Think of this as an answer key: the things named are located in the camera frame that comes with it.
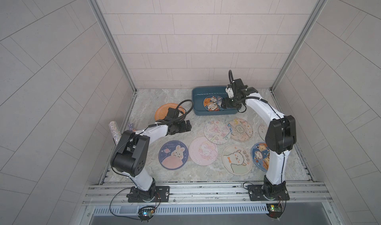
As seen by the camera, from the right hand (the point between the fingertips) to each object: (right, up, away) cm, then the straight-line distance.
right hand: (225, 104), depth 94 cm
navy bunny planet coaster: (-32, -29, -10) cm, 45 cm away
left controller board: (-41, -47, -30) cm, 69 cm away
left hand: (-24, -14, 0) cm, 28 cm away
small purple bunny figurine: (-60, -15, -2) cm, 62 cm away
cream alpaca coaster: (+4, -32, -12) cm, 34 cm away
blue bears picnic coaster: (-6, 0, +14) cm, 15 cm away
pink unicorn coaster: (-15, -28, -9) cm, 33 cm away
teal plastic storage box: (-16, +8, +18) cm, 25 cm away
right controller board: (+18, -49, -26) cm, 58 cm away
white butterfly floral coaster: (-5, -18, -1) cm, 19 cm away
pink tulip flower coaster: (+10, -17, 0) cm, 20 cm away
